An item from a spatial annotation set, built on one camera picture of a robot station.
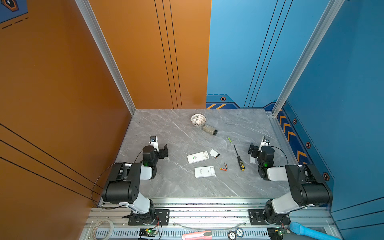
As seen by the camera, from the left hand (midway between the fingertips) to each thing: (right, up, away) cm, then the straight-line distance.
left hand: (159, 144), depth 95 cm
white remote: (+25, -8, -1) cm, 26 cm away
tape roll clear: (-24, -38, -26) cm, 52 cm away
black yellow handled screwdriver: (+51, -11, -4) cm, 52 cm away
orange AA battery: (+40, -14, -6) cm, 43 cm away
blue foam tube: (+71, -35, -28) cm, 84 cm away
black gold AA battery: (+38, -8, +1) cm, 38 cm away
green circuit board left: (+1, -40, -24) cm, 46 cm away
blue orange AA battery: (+42, -13, -4) cm, 44 cm away
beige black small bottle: (+33, +9, +10) cm, 36 cm away
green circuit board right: (+62, -40, -24) cm, 77 cm away
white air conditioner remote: (+29, -15, -7) cm, 34 cm away
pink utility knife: (+25, -41, -24) cm, 53 cm away
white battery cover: (+35, -6, +2) cm, 36 cm away
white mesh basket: (+26, +16, +17) cm, 35 cm away
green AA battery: (+47, +2, +8) cm, 48 cm away
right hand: (+63, -1, -1) cm, 63 cm away
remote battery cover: (+59, -9, -4) cm, 59 cm away
